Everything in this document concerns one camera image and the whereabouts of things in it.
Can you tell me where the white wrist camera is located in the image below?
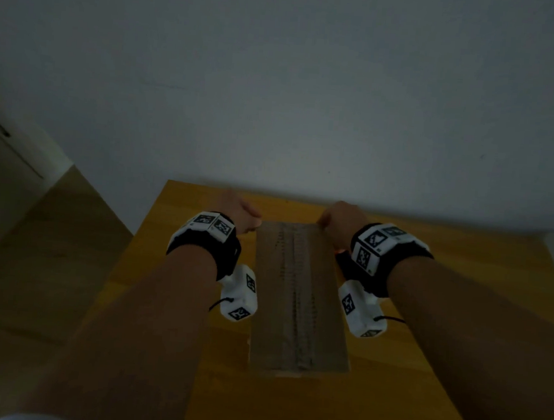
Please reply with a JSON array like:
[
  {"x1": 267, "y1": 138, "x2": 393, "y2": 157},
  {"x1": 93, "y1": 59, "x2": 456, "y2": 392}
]
[
  {"x1": 335, "y1": 279, "x2": 391, "y2": 341},
  {"x1": 217, "y1": 262, "x2": 261, "y2": 324}
]

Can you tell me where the black right wristband with markers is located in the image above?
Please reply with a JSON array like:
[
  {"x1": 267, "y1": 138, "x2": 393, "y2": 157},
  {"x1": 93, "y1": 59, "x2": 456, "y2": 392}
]
[{"x1": 346, "y1": 220, "x2": 437, "y2": 302}]

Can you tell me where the black left camera cable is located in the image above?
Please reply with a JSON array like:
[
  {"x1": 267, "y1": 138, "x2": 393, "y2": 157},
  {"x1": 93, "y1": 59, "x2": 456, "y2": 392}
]
[{"x1": 208, "y1": 296, "x2": 235, "y2": 314}]

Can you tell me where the black wristband with markers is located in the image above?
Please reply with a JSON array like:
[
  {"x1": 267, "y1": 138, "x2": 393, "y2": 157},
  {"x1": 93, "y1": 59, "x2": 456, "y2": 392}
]
[
  {"x1": 346, "y1": 220, "x2": 437, "y2": 302},
  {"x1": 164, "y1": 208, "x2": 245, "y2": 284}
]

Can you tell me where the white cabinet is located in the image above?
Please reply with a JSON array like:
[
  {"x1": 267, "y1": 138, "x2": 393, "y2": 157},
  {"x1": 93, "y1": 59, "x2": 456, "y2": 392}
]
[{"x1": 0, "y1": 50, "x2": 80, "y2": 278}]

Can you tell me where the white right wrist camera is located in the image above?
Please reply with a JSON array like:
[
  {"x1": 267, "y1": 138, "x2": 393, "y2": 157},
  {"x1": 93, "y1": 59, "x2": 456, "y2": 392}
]
[{"x1": 335, "y1": 279, "x2": 391, "y2": 341}]

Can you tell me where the person's right hand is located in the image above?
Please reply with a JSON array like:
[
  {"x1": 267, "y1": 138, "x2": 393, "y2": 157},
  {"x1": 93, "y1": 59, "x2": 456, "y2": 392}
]
[{"x1": 315, "y1": 199, "x2": 371, "y2": 255}]

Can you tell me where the black left wristband with markers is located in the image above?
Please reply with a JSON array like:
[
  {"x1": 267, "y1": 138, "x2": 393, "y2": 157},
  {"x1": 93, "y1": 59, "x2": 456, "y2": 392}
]
[{"x1": 164, "y1": 208, "x2": 245, "y2": 284}]

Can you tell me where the brown cardboard piece with staples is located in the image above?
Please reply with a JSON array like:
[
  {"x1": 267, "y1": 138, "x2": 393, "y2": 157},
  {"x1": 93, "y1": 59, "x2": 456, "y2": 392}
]
[{"x1": 245, "y1": 219, "x2": 361, "y2": 382}]

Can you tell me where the person's left hand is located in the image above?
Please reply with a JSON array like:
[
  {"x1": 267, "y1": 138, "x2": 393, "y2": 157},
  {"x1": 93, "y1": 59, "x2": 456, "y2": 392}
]
[{"x1": 206, "y1": 188, "x2": 265, "y2": 238}]

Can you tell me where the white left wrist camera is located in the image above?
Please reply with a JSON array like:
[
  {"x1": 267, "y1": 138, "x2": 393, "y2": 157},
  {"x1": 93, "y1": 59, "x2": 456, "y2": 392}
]
[{"x1": 217, "y1": 262, "x2": 261, "y2": 324}]

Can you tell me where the person's right forearm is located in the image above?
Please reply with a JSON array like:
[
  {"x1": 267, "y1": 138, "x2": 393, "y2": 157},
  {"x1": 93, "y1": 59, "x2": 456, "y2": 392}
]
[{"x1": 376, "y1": 254, "x2": 554, "y2": 420}]

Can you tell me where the person's white sleeve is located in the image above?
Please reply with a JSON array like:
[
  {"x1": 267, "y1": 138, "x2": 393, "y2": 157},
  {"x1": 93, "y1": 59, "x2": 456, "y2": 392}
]
[{"x1": 0, "y1": 411, "x2": 74, "y2": 420}]

